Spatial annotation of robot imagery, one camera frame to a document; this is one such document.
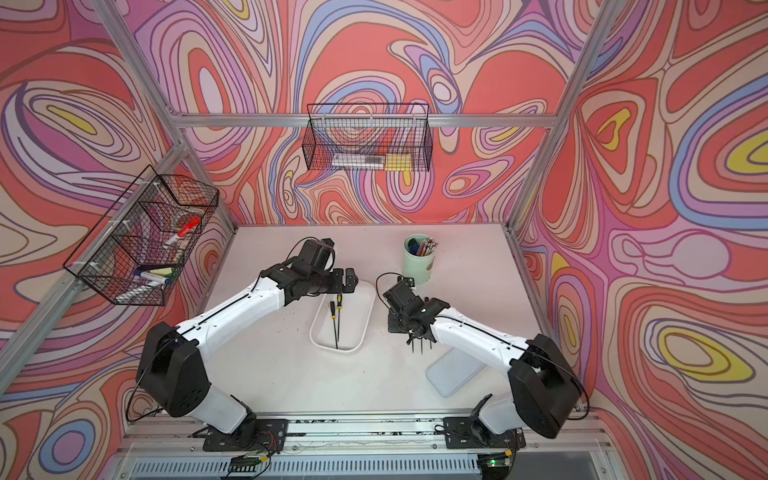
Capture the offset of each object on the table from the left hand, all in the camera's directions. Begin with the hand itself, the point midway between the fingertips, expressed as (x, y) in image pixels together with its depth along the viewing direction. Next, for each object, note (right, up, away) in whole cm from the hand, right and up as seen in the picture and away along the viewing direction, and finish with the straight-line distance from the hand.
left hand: (348, 281), depth 85 cm
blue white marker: (-44, +2, -15) cm, 47 cm away
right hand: (+15, -14, 0) cm, 20 cm away
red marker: (-40, +15, -8) cm, 44 cm away
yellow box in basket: (+15, +36, +6) cm, 39 cm away
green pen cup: (+21, +6, +8) cm, 23 cm away
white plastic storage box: (+1, -12, +14) cm, 18 cm away
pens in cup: (+22, +10, +6) cm, 25 cm away
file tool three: (+18, -10, -26) cm, 33 cm away
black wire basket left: (-53, +9, -10) cm, 55 cm away
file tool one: (+25, -20, +3) cm, 32 cm away
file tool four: (-4, -10, +11) cm, 15 cm away
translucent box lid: (+30, -25, -3) cm, 39 cm away
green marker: (-44, +3, -12) cm, 45 cm away
